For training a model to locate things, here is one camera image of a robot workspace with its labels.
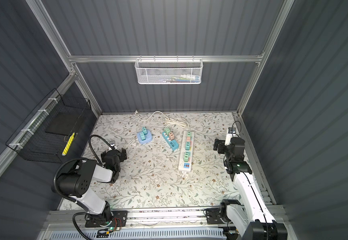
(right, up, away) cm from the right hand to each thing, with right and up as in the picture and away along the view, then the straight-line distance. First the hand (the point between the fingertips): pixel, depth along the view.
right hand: (228, 139), depth 81 cm
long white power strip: (-22, -9, +15) cm, 28 cm away
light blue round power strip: (-48, 0, +22) cm, 53 cm away
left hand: (-69, -8, +13) cm, 71 cm away
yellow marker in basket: (-79, -1, -12) cm, 80 cm away
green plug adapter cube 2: (-23, -11, +7) cm, 26 cm away
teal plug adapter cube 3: (-51, +1, +18) cm, 54 cm away
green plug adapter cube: (-20, +2, +18) cm, 27 cm away
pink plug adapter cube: (-21, -1, +15) cm, 26 cm away
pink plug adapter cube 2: (-32, +1, +18) cm, 36 cm away
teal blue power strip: (-32, -4, +18) cm, 37 cm away
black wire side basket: (-92, +3, -8) cm, 92 cm away
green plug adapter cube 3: (-35, +5, +20) cm, 41 cm away
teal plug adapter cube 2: (-51, +5, +21) cm, 55 cm away
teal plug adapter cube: (-22, -5, +12) cm, 25 cm away
